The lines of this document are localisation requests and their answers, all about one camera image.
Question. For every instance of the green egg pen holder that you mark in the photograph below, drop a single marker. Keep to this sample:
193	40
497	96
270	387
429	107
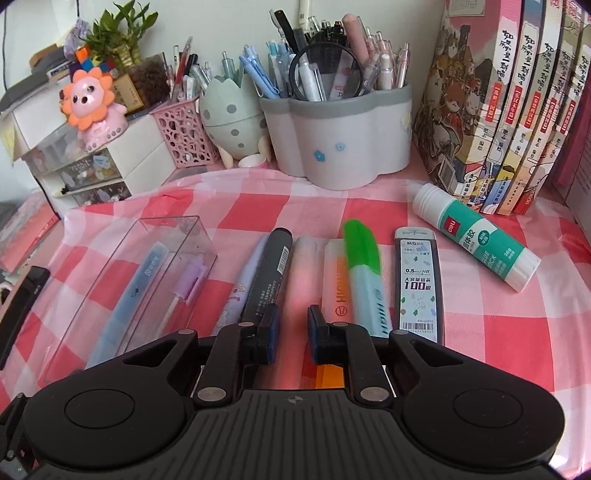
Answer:
235	123

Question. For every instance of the bamboo plant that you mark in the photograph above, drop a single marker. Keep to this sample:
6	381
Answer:
115	35

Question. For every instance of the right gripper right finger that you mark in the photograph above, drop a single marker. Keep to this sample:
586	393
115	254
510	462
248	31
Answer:
327	340

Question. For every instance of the white box with note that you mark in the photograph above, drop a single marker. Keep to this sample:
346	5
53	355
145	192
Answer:
26	124

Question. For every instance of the white flower-shaped pen holder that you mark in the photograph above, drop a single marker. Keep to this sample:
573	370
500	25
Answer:
342	145

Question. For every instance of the light blue pen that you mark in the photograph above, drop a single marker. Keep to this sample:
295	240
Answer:
125	308

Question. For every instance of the pink boxed book set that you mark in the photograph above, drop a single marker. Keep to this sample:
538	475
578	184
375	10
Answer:
504	82

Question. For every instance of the black marker pen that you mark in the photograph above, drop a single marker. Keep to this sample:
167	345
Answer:
268	277

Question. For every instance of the pink perforated pen holder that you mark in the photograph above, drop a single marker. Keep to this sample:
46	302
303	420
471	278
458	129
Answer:
184	135

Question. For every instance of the lilac mechanical pencil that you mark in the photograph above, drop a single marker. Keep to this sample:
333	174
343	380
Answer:
164	300

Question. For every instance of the clear plastic organizer box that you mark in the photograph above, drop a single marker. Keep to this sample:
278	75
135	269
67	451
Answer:
181	235

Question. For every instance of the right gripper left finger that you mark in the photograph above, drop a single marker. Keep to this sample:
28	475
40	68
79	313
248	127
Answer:
258	343

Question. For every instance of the orange highlighter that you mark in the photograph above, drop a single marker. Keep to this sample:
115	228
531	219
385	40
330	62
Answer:
318	276

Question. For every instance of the green highlighter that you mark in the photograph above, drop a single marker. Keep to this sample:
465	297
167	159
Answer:
369	300

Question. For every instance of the purple cartoon multicolour pen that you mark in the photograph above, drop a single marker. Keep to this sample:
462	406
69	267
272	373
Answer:
233	307

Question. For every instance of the black box on top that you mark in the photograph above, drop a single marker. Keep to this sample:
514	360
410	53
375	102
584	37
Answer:
50	68

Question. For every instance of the pink checkered cloth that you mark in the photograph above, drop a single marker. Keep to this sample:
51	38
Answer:
541	334

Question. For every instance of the white desktop drawer unit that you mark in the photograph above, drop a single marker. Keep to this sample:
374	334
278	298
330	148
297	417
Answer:
135	162

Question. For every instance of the magnifying glass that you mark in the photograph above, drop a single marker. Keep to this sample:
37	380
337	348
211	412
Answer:
325	71

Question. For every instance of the green white glue stick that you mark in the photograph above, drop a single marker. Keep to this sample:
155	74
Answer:
509	259

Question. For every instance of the rubik's cube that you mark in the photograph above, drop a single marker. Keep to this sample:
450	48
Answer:
87	62

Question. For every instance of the pink lion toy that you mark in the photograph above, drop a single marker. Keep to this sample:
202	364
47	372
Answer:
88	102

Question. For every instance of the pencil lead refill case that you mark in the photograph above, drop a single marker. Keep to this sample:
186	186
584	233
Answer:
418	293

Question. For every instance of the black phone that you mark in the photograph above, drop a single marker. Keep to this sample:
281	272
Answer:
19	307

